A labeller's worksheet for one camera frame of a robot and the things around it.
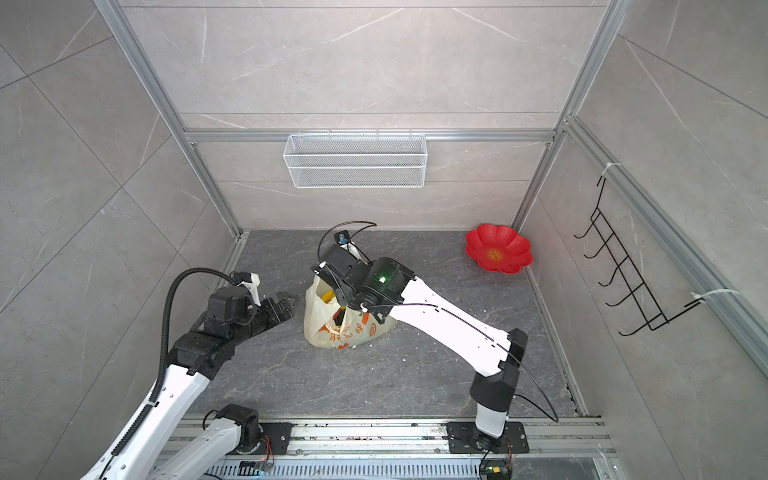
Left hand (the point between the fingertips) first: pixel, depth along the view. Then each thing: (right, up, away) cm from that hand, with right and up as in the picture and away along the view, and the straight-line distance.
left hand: (287, 297), depth 75 cm
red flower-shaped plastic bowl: (+69, +13, +40) cm, 81 cm away
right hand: (+18, +6, -5) cm, 19 cm away
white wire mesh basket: (+15, +43, +25) cm, 52 cm away
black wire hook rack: (+79, -2, -17) cm, 81 cm away
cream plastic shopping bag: (+11, -9, +5) cm, 15 cm away
